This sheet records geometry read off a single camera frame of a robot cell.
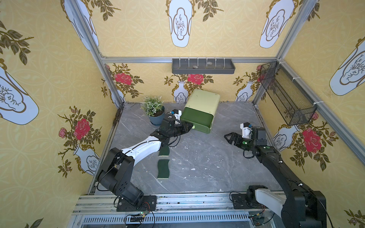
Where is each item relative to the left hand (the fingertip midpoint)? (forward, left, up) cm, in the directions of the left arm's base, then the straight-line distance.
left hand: (194, 125), depth 83 cm
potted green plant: (+17, +26, -2) cm, 31 cm away
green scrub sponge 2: (-19, +19, -17) cm, 32 cm away
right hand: (-6, -21, -5) cm, 22 cm away
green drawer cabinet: (+10, -3, +3) cm, 11 cm away
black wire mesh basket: (+15, -57, +9) cm, 60 cm away
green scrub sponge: (-7, +19, -18) cm, 27 cm away
